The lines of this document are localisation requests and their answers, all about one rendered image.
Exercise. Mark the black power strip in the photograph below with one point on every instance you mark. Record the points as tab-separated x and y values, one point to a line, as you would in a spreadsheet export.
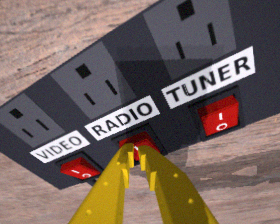
177	73

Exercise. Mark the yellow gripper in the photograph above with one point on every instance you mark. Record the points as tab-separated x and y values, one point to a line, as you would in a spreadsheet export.
178	200

